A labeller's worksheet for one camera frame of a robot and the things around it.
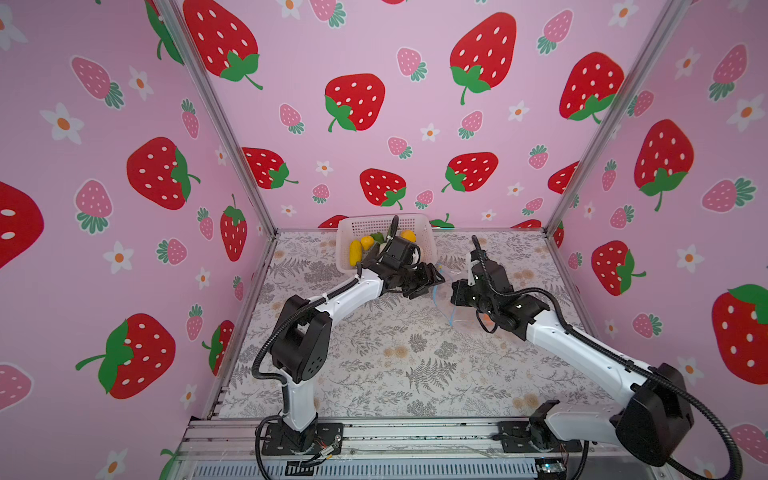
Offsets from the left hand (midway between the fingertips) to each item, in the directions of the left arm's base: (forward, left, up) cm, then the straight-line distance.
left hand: (442, 283), depth 85 cm
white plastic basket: (+33, +31, -9) cm, 46 cm away
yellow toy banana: (+22, +29, -11) cm, 38 cm away
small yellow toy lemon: (+27, +25, -11) cm, 38 cm away
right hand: (-2, -2, +3) cm, 4 cm away
